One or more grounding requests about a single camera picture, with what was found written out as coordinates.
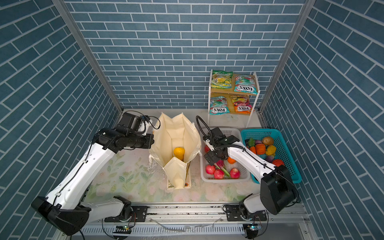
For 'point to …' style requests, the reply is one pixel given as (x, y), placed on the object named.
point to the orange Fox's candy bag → (241, 104)
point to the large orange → (231, 160)
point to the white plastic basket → (244, 176)
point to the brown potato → (268, 140)
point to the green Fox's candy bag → (218, 105)
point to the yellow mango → (179, 152)
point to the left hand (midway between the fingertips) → (155, 141)
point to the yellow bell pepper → (271, 150)
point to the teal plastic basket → (253, 136)
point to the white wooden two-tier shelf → (232, 93)
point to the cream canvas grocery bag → (174, 143)
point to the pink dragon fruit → (220, 164)
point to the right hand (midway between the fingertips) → (213, 152)
